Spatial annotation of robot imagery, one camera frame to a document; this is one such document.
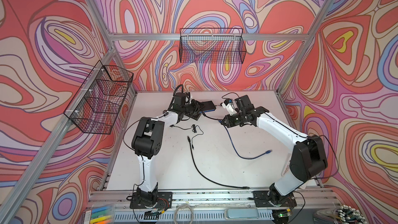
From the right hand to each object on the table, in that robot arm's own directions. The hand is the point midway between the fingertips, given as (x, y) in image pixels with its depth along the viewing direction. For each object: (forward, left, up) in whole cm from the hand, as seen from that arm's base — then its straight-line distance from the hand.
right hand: (224, 125), depth 85 cm
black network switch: (+15, +7, -1) cm, 17 cm away
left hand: (+14, +9, +2) cm, 17 cm away
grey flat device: (-40, -4, -10) cm, 41 cm away
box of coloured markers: (-38, +61, -12) cm, 73 cm away
